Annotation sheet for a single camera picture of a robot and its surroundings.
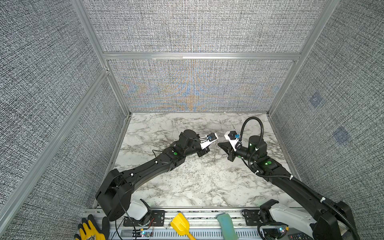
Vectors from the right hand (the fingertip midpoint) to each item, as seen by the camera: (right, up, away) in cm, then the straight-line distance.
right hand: (219, 142), depth 76 cm
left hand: (-4, +1, +1) cm, 5 cm away
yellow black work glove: (-61, -40, -7) cm, 74 cm away
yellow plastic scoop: (-20, -39, -5) cm, 44 cm away
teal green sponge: (+3, -40, -5) cm, 40 cm away
